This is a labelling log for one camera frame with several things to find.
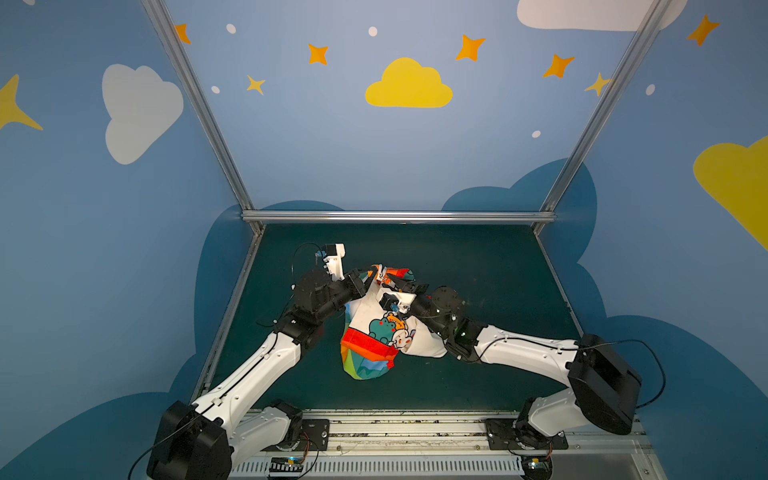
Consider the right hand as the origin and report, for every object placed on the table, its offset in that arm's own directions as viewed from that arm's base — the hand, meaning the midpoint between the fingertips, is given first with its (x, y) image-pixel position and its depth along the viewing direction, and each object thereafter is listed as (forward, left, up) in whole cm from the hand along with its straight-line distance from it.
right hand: (395, 271), depth 75 cm
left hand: (0, +5, +2) cm, 5 cm away
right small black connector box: (-37, -38, -30) cm, 61 cm away
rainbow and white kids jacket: (-10, +5, -17) cm, 20 cm away
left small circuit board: (-40, +25, -28) cm, 55 cm away
